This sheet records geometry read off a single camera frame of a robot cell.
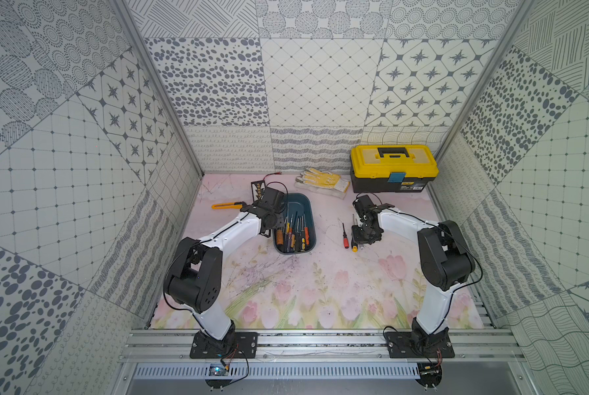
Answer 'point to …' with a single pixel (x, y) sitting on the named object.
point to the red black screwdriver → (345, 241)
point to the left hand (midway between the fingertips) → (274, 214)
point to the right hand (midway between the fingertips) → (362, 242)
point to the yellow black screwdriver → (354, 246)
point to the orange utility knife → (225, 206)
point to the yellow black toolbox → (391, 168)
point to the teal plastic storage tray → (299, 202)
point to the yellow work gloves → (324, 182)
